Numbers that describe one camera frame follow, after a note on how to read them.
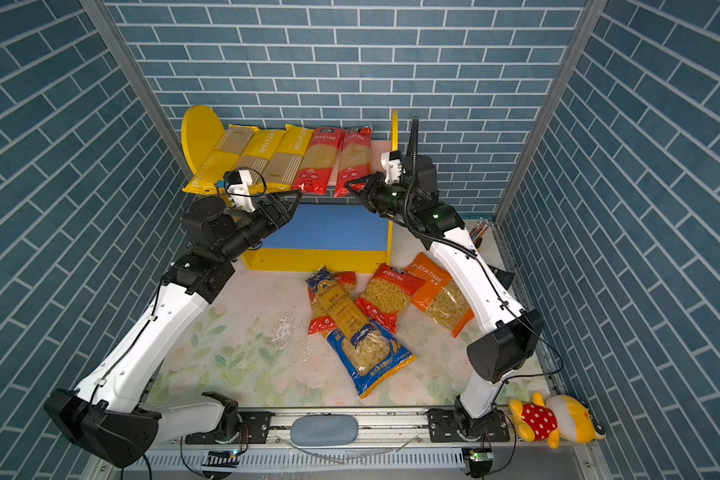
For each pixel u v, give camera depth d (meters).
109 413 0.38
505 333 0.43
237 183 0.58
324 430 0.71
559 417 0.70
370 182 0.63
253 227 0.57
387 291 0.94
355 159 0.74
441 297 0.95
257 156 0.77
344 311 0.86
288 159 0.77
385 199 0.62
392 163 0.65
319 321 0.87
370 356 0.83
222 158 0.77
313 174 0.72
